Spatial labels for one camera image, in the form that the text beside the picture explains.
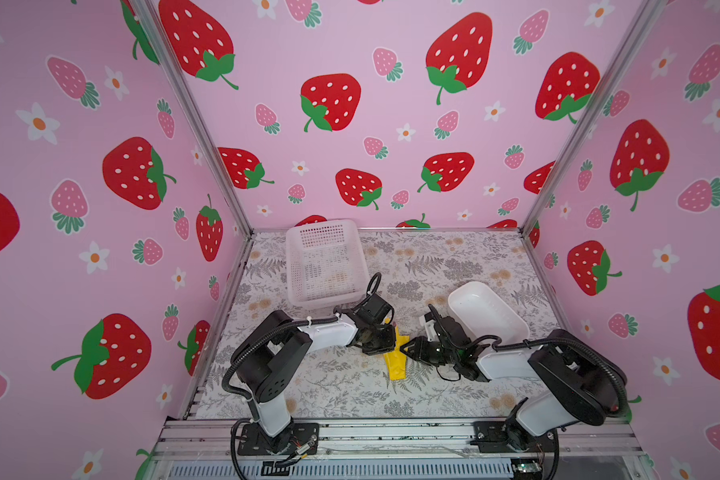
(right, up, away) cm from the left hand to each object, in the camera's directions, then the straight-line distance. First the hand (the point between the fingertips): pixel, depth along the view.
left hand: (399, 347), depth 88 cm
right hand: (0, 0, -2) cm, 2 cm away
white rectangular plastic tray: (+27, +9, +7) cm, 29 cm away
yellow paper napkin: (-1, -3, -2) cm, 4 cm away
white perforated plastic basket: (-26, +25, +22) cm, 42 cm away
